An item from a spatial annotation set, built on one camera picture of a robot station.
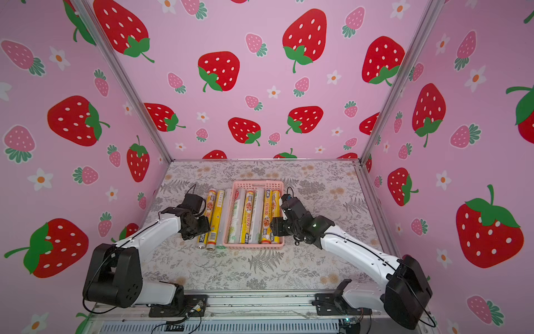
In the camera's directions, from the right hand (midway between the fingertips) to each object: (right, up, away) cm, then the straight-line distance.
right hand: (281, 220), depth 81 cm
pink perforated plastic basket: (-1, +13, +23) cm, 27 cm away
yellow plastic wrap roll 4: (-2, +2, +15) cm, 15 cm away
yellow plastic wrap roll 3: (-6, -1, +12) cm, 14 cm away
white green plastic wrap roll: (-20, -1, +12) cm, 23 cm away
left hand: (-34, -6, +9) cm, 36 cm away
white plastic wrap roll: (-25, -1, +12) cm, 28 cm away
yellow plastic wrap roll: (-33, -9, +7) cm, 35 cm away
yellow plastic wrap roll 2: (-29, -4, +12) cm, 32 cm away
